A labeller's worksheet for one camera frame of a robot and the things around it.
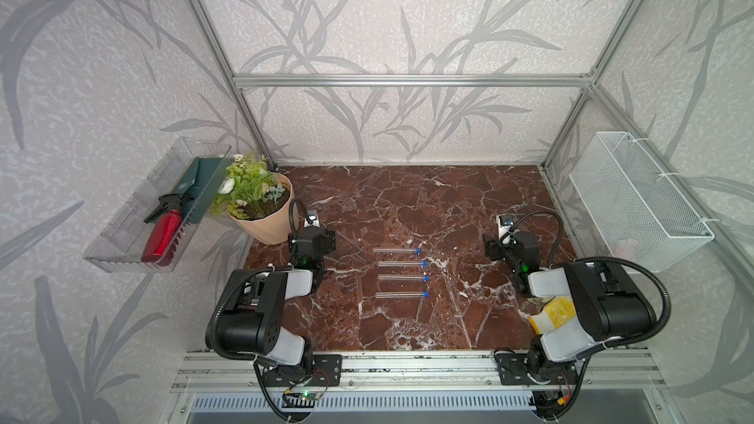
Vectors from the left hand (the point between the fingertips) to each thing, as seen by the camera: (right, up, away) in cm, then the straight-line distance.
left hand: (312, 228), depth 94 cm
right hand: (+60, -1, +2) cm, 60 cm away
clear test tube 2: (+29, -11, 0) cm, 31 cm away
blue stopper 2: (+36, -11, 0) cm, 38 cm away
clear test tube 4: (+29, -19, -7) cm, 35 cm away
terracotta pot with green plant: (-14, +10, -8) cm, 19 cm away
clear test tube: (+27, -8, +2) cm, 28 cm away
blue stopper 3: (+36, -15, -4) cm, 40 cm away
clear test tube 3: (+29, -15, -4) cm, 33 cm away
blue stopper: (+34, -8, +2) cm, 35 cm away
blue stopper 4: (+36, -18, -8) cm, 41 cm away
